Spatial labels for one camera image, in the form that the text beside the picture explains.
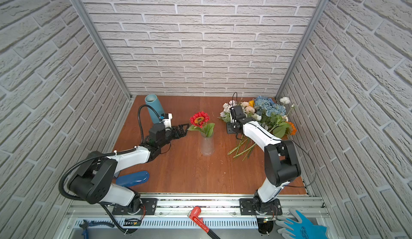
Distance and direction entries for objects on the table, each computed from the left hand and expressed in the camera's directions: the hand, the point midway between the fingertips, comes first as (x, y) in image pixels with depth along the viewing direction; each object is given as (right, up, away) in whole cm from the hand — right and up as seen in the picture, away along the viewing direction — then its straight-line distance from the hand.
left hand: (187, 123), depth 87 cm
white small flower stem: (+64, +15, +18) cm, 69 cm away
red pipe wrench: (+6, -39, -16) cm, 43 cm away
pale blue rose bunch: (+48, +12, +10) cm, 51 cm away
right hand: (+28, -2, +6) cm, 29 cm away
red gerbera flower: (+8, +2, -16) cm, 18 cm away
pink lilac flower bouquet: (+23, +5, +15) cm, 28 cm away
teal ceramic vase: (-21, +13, +3) cm, 25 cm away
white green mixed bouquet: (+54, -2, +10) cm, 55 cm away
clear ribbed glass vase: (+11, -11, 0) cm, 16 cm away
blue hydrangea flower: (+54, +8, +7) cm, 55 cm away
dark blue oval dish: (-27, -27, -7) cm, 39 cm away
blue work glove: (+52, -44, -19) cm, 71 cm away
